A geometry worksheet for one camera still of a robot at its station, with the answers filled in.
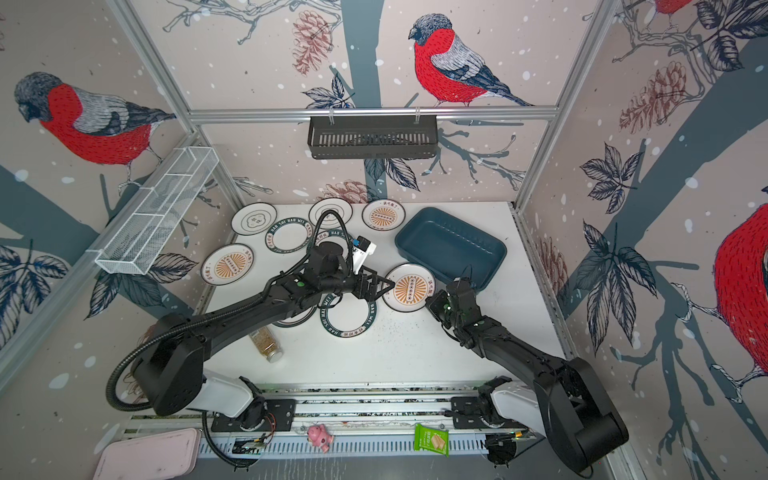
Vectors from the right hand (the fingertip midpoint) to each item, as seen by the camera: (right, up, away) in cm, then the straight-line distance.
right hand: (422, 300), depth 87 cm
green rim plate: (-23, -5, +3) cm, 24 cm away
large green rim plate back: (-29, +19, +23) cm, 42 cm away
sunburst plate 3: (-13, +28, +31) cm, 44 cm away
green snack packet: (0, -29, -18) cm, 34 cm away
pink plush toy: (-26, -28, -18) cm, 43 cm away
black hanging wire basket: (-16, +54, +19) cm, 60 cm away
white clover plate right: (-35, +26, +31) cm, 53 cm away
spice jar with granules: (-44, -11, -6) cm, 46 cm away
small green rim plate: (-49, +19, +25) cm, 58 cm away
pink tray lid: (-61, -31, -20) cm, 72 cm away
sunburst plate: (-2, +4, +6) cm, 7 cm away
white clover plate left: (-65, +26, +31) cm, 77 cm away
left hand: (-11, +8, -10) cm, 17 cm away
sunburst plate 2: (-68, +9, +17) cm, 71 cm away
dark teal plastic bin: (+13, +14, +26) cm, 32 cm away
